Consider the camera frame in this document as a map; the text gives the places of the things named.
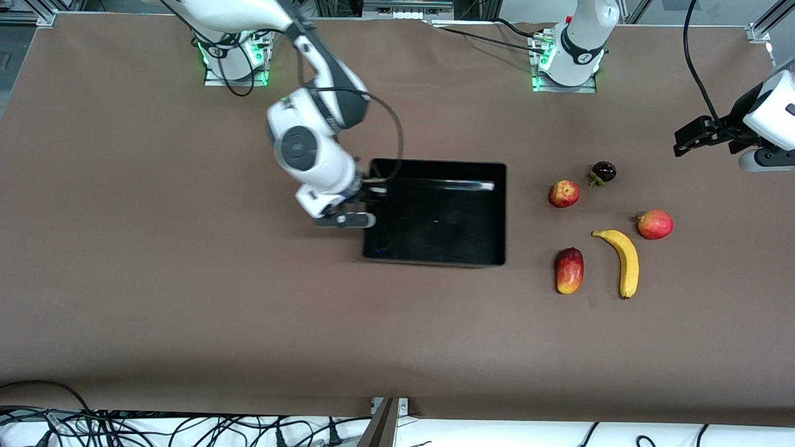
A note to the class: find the grey metal post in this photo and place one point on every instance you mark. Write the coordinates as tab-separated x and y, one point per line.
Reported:
382	431

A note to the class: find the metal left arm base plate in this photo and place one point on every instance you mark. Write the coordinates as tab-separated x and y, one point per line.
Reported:
559	89

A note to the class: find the red yellow apple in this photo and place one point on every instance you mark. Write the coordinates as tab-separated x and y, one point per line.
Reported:
563	194

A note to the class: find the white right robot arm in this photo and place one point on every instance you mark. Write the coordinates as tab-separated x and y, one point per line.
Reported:
310	149

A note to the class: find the red pomegranate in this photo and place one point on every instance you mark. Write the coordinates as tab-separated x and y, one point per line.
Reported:
655	225

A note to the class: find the small metal edge bracket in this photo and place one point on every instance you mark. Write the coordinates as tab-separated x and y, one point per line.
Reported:
404	406

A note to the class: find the yellow banana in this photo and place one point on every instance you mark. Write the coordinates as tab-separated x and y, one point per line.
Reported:
628	264

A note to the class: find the white power strip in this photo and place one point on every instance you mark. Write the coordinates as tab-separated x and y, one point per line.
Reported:
407	13

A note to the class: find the metal corner bracket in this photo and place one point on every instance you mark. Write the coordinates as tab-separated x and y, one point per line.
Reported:
759	32

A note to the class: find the red yellow mango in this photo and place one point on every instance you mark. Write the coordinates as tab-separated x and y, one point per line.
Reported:
569	270

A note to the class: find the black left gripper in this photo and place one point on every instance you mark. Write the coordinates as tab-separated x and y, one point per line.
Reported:
730	126

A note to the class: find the black rectangular box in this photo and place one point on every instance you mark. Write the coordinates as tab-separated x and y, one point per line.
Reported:
435	230

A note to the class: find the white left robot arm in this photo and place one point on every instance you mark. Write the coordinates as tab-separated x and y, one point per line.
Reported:
584	37

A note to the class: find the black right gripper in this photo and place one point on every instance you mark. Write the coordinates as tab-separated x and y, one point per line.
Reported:
367	190

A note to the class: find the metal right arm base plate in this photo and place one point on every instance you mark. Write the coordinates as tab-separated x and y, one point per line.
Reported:
248	81

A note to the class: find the aluminium frame corner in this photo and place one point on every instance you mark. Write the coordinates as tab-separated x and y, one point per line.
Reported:
37	17

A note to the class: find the diagonal aluminium profile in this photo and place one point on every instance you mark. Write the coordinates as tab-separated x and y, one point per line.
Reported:
776	12

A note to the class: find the dark purple mangosteen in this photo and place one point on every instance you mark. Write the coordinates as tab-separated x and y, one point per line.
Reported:
604	171

